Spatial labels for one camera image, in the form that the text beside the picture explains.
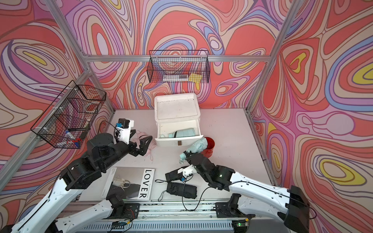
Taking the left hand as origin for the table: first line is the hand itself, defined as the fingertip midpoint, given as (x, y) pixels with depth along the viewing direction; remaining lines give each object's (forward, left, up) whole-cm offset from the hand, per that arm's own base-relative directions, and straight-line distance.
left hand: (145, 134), depth 61 cm
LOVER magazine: (-11, +11, -32) cm, 35 cm away
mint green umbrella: (+13, -16, -16) cm, 26 cm away
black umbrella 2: (-14, -15, -32) cm, 38 cm away
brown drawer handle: (+7, -14, -17) cm, 23 cm away
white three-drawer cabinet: (+19, -13, -11) cm, 25 cm away
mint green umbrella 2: (+3, -24, -15) cm, 28 cm away
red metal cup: (+7, -31, -27) cm, 42 cm away
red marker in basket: (0, +32, -5) cm, 32 cm away
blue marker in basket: (+7, +42, -8) cm, 44 cm away
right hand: (+1, -21, -17) cm, 27 cm away
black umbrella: (-6, -11, -33) cm, 35 cm away
